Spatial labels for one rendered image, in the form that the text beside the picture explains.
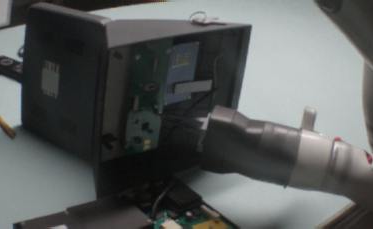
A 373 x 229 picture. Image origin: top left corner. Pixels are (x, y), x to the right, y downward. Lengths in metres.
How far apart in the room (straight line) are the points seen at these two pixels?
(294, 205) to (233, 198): 0.09
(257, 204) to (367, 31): 0.36
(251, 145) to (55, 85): 0.29
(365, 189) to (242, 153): 0.18
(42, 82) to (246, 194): 0.33
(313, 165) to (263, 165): 0.07
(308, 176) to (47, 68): 0.39
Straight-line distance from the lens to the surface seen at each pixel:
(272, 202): 0.79
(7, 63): 1.08
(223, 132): 0.68
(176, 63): 0.75
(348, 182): 0.69
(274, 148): 0.67
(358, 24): 0.52
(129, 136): 0.73
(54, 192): 0.74
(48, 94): 0.82
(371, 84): 0.62
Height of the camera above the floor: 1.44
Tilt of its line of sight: 26 degrees down
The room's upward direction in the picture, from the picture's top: 9 degrees clockwise
